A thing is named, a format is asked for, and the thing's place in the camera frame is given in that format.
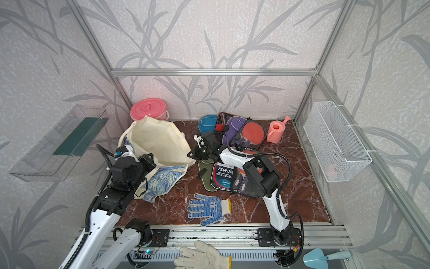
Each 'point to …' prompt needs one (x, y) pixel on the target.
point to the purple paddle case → (234, 124)
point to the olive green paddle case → (205, 167)
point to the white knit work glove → (204, 256)
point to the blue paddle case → (208, 123)
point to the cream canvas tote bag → (171, 153)
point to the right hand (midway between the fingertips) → (187, 153)
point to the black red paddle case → (221, 126)
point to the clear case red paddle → (249, 136)
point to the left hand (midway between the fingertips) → (154, 153)
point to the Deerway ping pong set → (227, 176)
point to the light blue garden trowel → (316, 258)
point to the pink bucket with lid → (155, 107)
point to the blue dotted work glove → (214, 207)
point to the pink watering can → (277, 129)
